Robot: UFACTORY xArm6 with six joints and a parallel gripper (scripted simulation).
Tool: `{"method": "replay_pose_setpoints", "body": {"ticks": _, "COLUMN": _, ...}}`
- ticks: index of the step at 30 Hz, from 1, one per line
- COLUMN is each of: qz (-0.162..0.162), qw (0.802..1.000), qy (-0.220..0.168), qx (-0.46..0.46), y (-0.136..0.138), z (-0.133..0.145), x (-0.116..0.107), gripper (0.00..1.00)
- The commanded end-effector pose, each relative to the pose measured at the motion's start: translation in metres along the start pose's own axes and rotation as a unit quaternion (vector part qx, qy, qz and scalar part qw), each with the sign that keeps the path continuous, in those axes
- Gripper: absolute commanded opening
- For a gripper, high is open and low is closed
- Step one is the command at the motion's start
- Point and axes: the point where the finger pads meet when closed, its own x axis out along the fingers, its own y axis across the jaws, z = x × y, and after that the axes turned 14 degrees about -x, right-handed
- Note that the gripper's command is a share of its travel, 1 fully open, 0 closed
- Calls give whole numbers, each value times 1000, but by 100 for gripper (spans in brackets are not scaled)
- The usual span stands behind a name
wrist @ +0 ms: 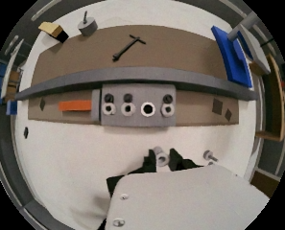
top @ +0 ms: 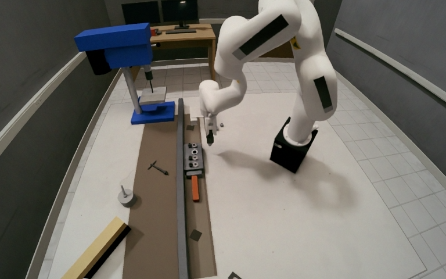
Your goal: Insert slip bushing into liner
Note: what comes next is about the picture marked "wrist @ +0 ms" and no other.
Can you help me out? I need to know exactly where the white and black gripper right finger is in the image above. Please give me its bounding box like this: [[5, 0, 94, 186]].
[[168, 149, 203, 172]]

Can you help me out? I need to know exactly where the dark grey rectangular block with slot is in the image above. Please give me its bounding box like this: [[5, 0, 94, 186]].
[[23, 126, 29, 139]]

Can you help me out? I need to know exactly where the long grey rectangular bar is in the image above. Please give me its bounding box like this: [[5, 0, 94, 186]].
[[14, 66, 258, 102]]

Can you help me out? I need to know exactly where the blue drill press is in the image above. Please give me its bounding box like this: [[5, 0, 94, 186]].
[[211, 11, 274, 88]]

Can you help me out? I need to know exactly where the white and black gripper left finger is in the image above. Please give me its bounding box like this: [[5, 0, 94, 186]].
[[107, 149, 157, 198]]

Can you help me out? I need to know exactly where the grey rectangular plate with holes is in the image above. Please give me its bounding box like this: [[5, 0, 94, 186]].
[[101, 83, 176, 127]]

